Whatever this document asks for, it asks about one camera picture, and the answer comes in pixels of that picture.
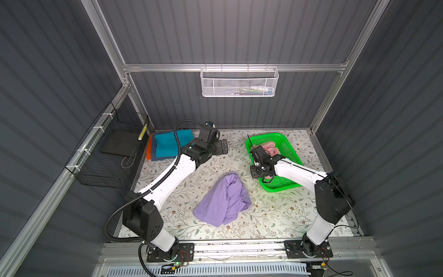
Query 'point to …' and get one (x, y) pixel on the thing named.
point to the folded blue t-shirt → (154, 147)
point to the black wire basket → (109, 154)
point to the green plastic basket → (277, 183)
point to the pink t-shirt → (270, 147)
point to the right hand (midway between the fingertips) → (257, 172)
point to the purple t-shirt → (227, 198)
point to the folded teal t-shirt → (165, 143)
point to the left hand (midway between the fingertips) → (218, 143)
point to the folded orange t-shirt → (149, 147)
